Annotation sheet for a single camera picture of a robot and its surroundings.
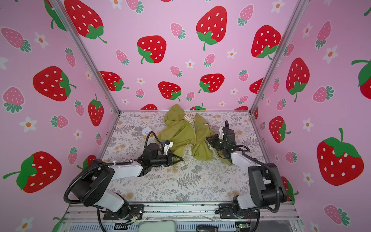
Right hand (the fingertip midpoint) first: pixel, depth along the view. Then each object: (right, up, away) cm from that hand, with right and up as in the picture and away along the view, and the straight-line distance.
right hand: (205, 136), depth 88 cm
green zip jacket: (-11, 0, +11) cm, 16 cm away
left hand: (-14, -13, -6) cm, 20 cm away
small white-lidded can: (-42, +3, +13) cm, 44 cm away
